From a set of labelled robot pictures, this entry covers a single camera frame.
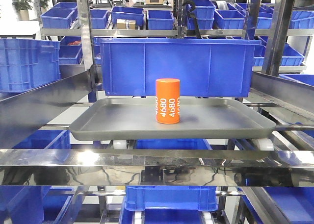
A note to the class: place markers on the row of blue bins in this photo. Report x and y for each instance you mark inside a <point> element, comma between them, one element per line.
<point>57,19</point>

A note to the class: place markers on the white plastic roller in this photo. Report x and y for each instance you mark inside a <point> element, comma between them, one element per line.
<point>119,144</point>
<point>263,144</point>

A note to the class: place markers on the steel rack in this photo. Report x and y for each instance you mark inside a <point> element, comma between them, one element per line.
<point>122,32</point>
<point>73,157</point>

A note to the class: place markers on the red parts pile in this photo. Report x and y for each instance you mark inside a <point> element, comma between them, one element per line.
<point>73,42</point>

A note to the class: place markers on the grey metal tray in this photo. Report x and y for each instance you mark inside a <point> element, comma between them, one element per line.
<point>117,121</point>

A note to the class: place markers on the small cardboard box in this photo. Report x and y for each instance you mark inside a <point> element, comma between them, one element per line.
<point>125,24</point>

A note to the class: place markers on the potted green plant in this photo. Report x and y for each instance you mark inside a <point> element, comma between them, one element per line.
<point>44,1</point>
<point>22,3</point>

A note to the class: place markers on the orange capacitor cylinder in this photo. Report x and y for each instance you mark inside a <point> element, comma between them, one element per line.
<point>168,91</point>

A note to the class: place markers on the white table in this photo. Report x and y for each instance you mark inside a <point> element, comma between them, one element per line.
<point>17,28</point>

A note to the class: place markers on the group of blue bins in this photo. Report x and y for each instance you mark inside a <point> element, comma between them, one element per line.
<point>171,197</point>

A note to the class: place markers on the large blue plastic bin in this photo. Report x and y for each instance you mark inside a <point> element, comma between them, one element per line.
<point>196,67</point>

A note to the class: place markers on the blue ribbed plastic crate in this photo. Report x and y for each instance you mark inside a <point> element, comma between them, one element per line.
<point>24,64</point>

